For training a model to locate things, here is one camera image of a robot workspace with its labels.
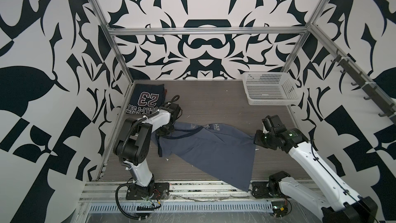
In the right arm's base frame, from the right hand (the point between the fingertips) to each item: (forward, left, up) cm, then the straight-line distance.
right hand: (256, 138), depth 78 cm
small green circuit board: (-28, -8, -14) cm, 32 cm away
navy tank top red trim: (+32, +64, -7) cm, 72 cm away
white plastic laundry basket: (+44, -24, -12) cm, 52 cm away
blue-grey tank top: (-2, +15, -13) cm, 20 cm away
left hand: (+10, +49, -8) cm, 51 cm away
